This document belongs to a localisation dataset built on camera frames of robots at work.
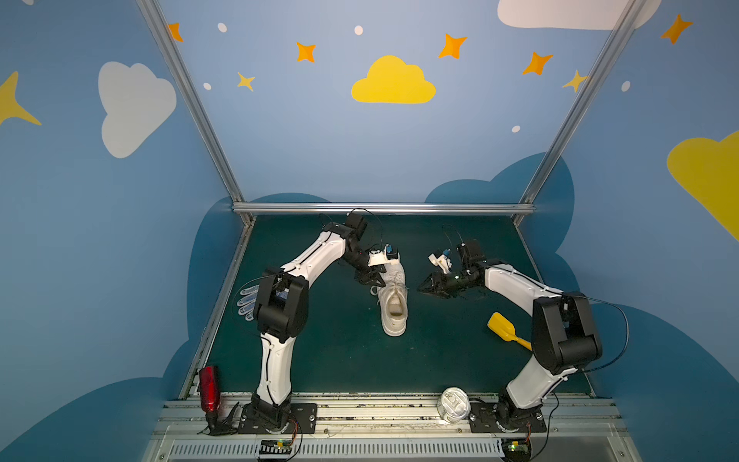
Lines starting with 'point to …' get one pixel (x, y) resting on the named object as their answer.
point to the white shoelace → (393, 284)
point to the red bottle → (210, 389)
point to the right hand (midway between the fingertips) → (424, 288)
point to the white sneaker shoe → (394, 300)
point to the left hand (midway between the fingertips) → (380, 272)
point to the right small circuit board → (517, 449)
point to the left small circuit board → (277, 447)
